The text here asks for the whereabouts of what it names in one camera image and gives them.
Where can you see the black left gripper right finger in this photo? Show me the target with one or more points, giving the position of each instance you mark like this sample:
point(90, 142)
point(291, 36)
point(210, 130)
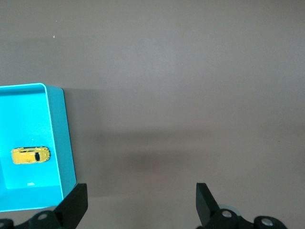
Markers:
point(207, 207)

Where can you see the yellow toy beetle car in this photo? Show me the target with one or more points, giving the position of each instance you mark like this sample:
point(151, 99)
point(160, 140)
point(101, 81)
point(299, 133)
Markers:
point(28, 156)

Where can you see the turquoise plastic bin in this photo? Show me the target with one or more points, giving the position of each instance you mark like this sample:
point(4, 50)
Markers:
point(26, 119)

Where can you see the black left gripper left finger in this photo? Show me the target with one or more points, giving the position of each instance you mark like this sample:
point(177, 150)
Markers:
point(71, 207)

